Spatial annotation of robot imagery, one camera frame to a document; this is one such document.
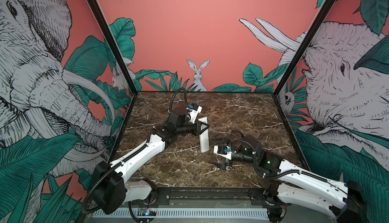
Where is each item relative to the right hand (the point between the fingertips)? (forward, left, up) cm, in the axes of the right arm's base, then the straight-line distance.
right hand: (210, 150), depth 67 cm
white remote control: (+8, +3, -2) cm, 8 cm away
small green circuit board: (-22, +29, -21) cm, 42 cm away
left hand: (+12, +1, +3) cm, 12 cm away
